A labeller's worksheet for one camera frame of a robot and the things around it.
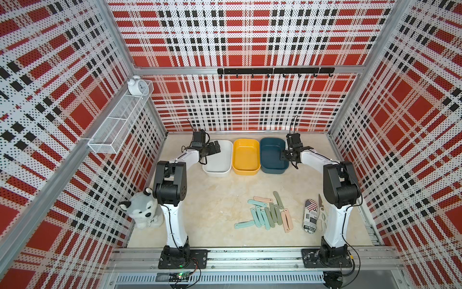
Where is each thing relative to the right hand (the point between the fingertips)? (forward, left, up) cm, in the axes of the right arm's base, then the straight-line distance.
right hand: (286, 153), depth 103 cm
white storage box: (-7, +39, -1) cm, 39 cm away
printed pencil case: (-35, -6, -2) cm, 36 cm away
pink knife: (-37, +2, -6) cm, 37 cm away
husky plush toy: (-37, +64, +14) cm, 76 cm away
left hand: (+4, +41, +2) cm, 41 cm away
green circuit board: (-58, +50, -4) cm, 76 cm away
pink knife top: (-25, +15, -7) cm, 30 cm away
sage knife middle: (-32, +11, -5) cm, 35 cm away
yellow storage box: (+3, +23, -8) cm, 25 cm away
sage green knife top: (-27, +7, -7) cm, 29 cm away
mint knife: (-27, +19, -6) cm, 33 cm away
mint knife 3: (-39, +14, -5) cm, 42 cm away
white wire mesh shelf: (-1, +94, +15) cm, 95 cm away
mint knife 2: (-35, +19, -6) cm, 40 cm away
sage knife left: (-36, +13, -5) cm, 39 cm away
